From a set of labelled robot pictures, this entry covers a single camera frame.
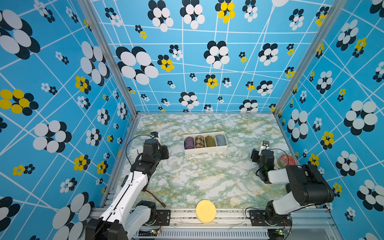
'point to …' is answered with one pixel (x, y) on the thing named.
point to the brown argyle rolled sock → (200, 141)
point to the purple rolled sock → (189, 143)
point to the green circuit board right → (276, 234)
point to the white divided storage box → (205, 149)
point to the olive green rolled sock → (210, 141)
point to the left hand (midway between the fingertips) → (165, 146)
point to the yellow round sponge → (206, 211)
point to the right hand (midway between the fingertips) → (261, 150)
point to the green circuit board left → (148, 233)
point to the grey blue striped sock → (220, 140)
